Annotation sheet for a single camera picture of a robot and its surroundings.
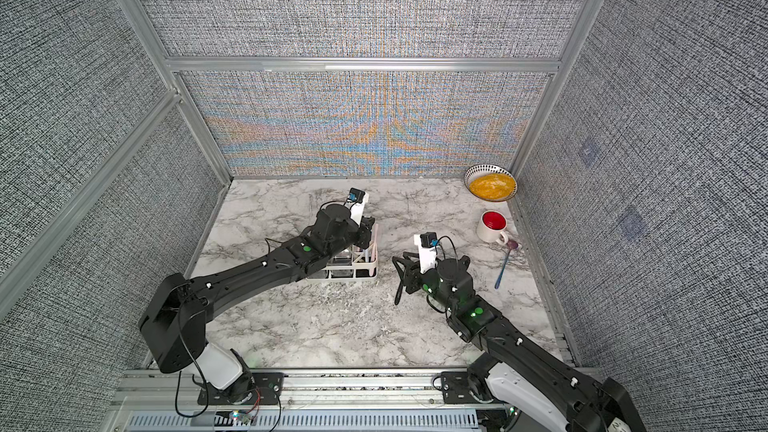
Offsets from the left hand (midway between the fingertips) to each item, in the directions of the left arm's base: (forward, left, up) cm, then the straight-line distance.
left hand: (379, 217), depth 81 cm
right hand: (-10, -4, -1) cm, 11 cm away
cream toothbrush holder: (-7, +9, -13) cm, 17 cm away
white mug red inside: (+6, -37, -16) cm, 40 cm away
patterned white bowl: (+25, -42, -15) cm, 51 cm away
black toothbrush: (-12, -5, -22) cm, 26 cm away
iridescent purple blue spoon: (+3, -45, -22) cm, 50 cm away
